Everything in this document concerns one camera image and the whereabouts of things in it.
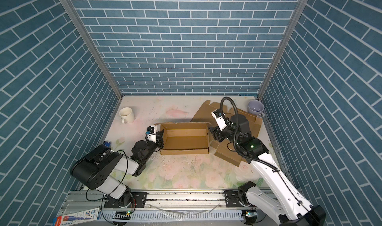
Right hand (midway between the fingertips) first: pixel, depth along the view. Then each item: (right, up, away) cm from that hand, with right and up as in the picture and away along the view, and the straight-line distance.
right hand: (212, 121), depth 73 cm
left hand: (-27, -7, +14) cm, 32 cm away
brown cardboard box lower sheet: (+10, -19, +20) cm, 29 cm away
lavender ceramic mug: (+35, +7, +32) cm, 48 cm away
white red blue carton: (-62, -44, -5) cm, 76 cm away
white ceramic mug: (-54, +2, +23) cm, 59 cm away
